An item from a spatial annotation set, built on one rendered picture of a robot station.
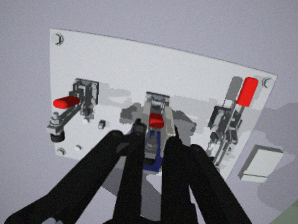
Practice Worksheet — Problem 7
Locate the white fixture plate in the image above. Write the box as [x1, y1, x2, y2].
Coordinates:
[50, 28, 277, 181]

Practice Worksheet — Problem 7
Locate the red-handled toggle clamp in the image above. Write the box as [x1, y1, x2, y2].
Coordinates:
[46, 78, 99, 143]

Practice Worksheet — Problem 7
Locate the blue rectangular plate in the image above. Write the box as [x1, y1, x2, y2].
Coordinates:
[143, 128, 163, 172]

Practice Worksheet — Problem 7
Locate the toggle clamp with red handle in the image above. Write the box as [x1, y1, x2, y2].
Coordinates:
[208, 77, 258, 172]
[143, 91, 170, 166]

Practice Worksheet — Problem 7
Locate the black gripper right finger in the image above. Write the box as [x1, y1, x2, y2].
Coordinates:
[160, 106, 252, 224]

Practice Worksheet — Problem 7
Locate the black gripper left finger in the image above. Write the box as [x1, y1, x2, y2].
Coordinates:
[4, 102, 151, 224]

